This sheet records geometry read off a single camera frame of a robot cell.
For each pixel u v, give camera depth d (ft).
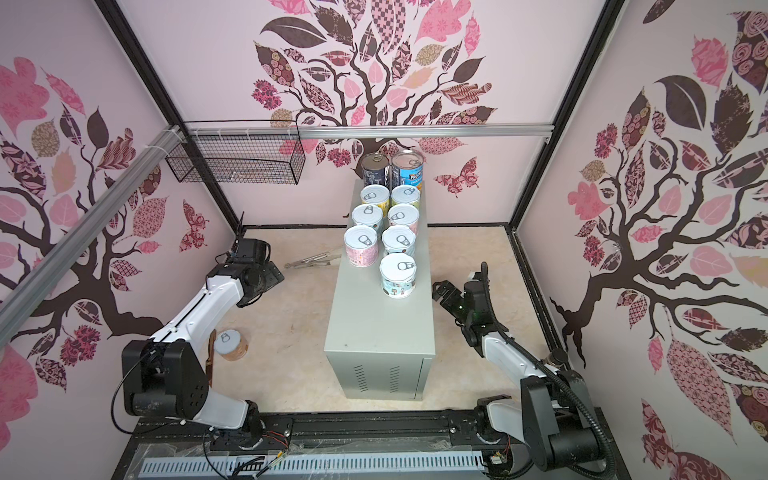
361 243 2.04
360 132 3.05
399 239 2.07
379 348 1.75
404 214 2.23
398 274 1.87
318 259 3.61
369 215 2.24
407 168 2.41
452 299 2.56
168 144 2.73
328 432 2.44
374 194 2.38
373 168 2.39
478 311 2.20
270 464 2.28
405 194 2.39
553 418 1.36
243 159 3.99
